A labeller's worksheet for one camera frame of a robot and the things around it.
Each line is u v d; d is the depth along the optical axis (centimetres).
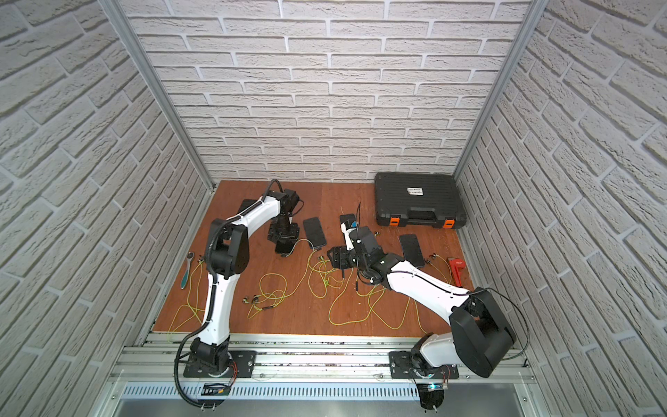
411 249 106
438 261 97
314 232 104
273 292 88
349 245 74
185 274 92
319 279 90
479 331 42
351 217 107
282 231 88
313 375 74
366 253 63
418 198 107
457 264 93
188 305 83
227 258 60
